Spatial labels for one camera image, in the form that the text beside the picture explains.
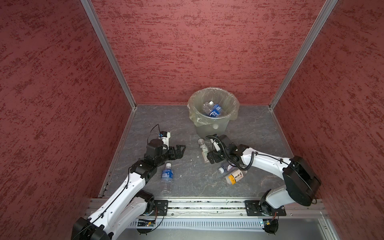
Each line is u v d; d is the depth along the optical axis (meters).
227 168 0.83
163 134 0.70
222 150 0.68
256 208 0.74
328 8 0.71
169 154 0.69
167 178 0.81
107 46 0.85
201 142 0.97
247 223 0.71
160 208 0.73
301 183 0.43
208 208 0.76
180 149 0.71
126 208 0.56
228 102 0.92
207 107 0.97
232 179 0.79
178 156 0.70
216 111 0.90
